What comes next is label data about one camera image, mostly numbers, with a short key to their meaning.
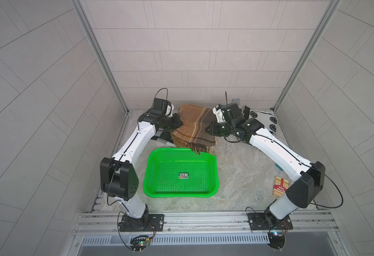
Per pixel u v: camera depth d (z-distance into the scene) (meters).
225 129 0.63
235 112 0.57
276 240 0.68
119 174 0.45
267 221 0.64
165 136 0.99
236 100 0.82
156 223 0.71
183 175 0.85
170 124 0.71
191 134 0.79
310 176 0.43
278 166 0.48
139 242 0.65
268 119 1.06
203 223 0.72
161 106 0.64
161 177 0.84
